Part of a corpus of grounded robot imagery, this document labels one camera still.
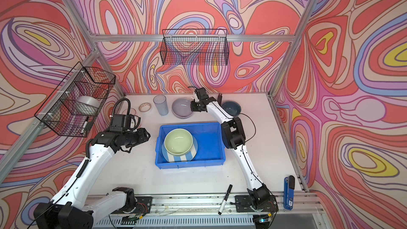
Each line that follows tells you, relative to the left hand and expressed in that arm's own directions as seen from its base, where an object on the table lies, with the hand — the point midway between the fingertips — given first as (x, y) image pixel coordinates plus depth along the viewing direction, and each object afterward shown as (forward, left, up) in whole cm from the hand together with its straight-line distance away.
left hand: (148, 134), depth 79 cm
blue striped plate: (-7, -19, -12) cm, 24 cm away
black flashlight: (+41, -40, -17) cm, 59 cm away
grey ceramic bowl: (+28, -13, -13) cm, 34 cm away
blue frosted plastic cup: (+26, -1, -3) cm, 26 cm away
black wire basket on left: (+7, +34, +13) cm, 37 cm away
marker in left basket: (0, +27, +9) cm, 28 cm away
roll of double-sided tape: (+31, +14, -15) cm, 38 cm away
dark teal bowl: (+29, -48, -13) cm, 57 cm away
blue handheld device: (-22, -69, -12) cm, 74 cm away
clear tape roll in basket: (+6, +24, +17) cm, 30 cm away
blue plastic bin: (-2, -32, -16) cm, 36 cm away
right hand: (+28, -21, -14) cm, 38 cm away
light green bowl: (+1, -14, -10) cm, 17 cm away
